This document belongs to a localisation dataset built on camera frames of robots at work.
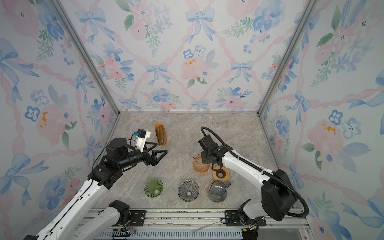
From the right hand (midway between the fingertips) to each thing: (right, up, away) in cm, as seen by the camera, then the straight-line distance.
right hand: (207, 155), depth 86 cm
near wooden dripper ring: (+11, -11, +1) cm, 15 cm away
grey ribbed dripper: (-11, -18, -6) cm, 21 cm away
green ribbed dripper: (-30, -18, -3) cm, 35 cm away
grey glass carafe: (+6, -20, -3) cm, 20 cm away
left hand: (-22, +7, -17) cm, 29 cm away
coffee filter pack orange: (-29, +12, +11) cm, 33 cm away
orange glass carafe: (-5, -5, 0) cm, 7 cm away
